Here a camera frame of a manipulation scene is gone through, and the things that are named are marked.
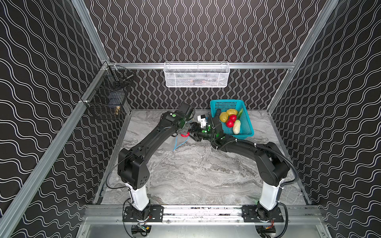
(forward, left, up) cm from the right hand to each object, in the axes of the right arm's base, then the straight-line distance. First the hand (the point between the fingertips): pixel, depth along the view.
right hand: (184, 130), depth 84 cm
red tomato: (-3, -2, -1) cm, 3 cm away
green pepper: (+27, -39, -14) cm, 50 cm away
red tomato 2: (+19, -31, -15) cm, 40 cm away
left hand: (+1, 0, +1) cm, 2 cm away
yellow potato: (+25, -27, -15) cm, 40 cm away
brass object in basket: (+6, +36, +12) cm, 38 cm away
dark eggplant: (+31, -23, -17) cm, 42 cm away
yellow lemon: (+31, -34, -16) cm, 49 cm away
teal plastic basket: (+14, -42, -17) cm, 47 cm away
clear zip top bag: (+6, +4, -19) cm, 20 cm away
